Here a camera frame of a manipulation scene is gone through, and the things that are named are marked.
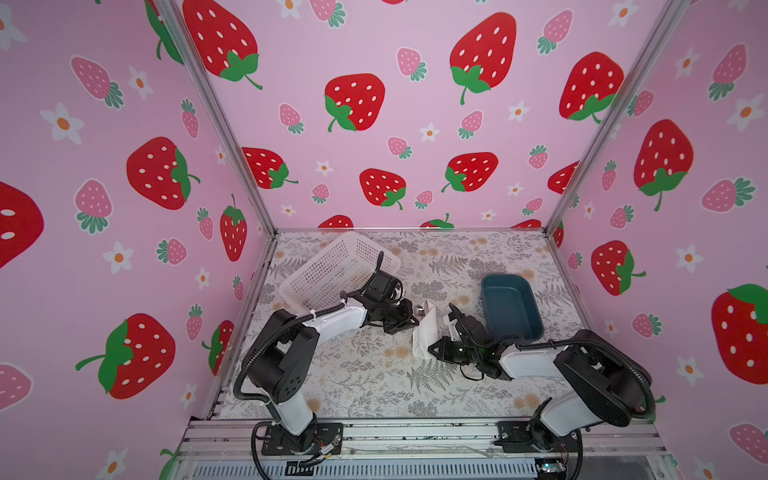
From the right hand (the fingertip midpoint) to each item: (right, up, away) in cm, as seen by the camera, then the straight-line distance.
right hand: (425, 350), depth 87 cm
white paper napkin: (0, +4, +3) cm, 5 cm away
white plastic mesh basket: (-31, +23, +20) cm, 43 cm away
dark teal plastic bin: (+31, +11, +12) cm, 35 cm away
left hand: (-1, +9, -2) cm, 9 cm away
